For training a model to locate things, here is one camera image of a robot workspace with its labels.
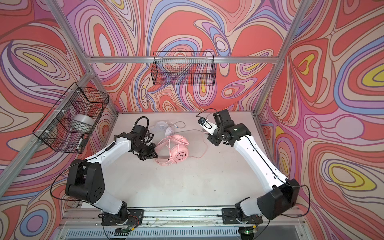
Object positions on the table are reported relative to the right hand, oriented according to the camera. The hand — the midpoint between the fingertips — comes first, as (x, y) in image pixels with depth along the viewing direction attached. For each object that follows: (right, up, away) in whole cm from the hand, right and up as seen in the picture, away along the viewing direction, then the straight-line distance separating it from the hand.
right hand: (214, 136), depth 78 cm
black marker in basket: (-68, -1, -4) cm, 68 cm away
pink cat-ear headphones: (-19, -8, -3) cm, 20 cm away
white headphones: (-32, +5, +25) cm, 41 cm away
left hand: (-31, -11, +9) cm, 34 cm away
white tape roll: (-65, +7, -8) cm, 65 cm away
